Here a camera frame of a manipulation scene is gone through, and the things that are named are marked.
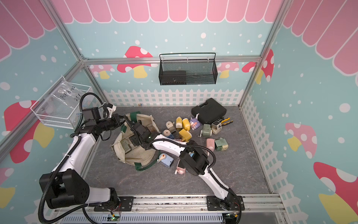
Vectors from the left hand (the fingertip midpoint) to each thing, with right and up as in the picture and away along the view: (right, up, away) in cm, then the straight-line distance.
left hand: (127, 119), depth 81 cm
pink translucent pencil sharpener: (+31, -29, 0) cm, 43 cm away
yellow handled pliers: (+64, -1, +28) cm, 70 cm away
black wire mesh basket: (+36, +31, +11) cm, 49 cm away
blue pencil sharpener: (+21, -9, +14) cm, 27 cm away
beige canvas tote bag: (+4, -24, +8) cm, 26 cm away
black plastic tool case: (+53, +6, +28) cm, 60 cm away
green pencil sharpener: (+49, -8, +17) cm, 52 cm away
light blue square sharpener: (+22, -25, +3) cm, 33 cm away
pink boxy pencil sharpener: (+50, -16, +8) cm, 53 cm away
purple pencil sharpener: (+40, -2, +21) cm, 46 cm away
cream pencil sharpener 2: (+56, -5, +16) cm, 58 cm away
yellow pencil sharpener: (+34, -11, +18) cm, 40 cm away
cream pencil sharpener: (+24, -5, +19) cm, 31 cm away
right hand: (+3, -10, +9) cm, 13 cm away
